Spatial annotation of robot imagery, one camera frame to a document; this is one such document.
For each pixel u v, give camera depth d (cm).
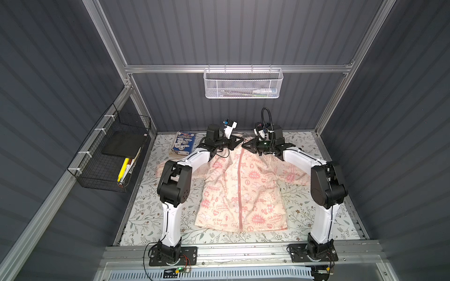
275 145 75
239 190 92
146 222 83
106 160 72
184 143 112
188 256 74
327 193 52
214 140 78
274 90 90
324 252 68
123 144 78
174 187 56
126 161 73
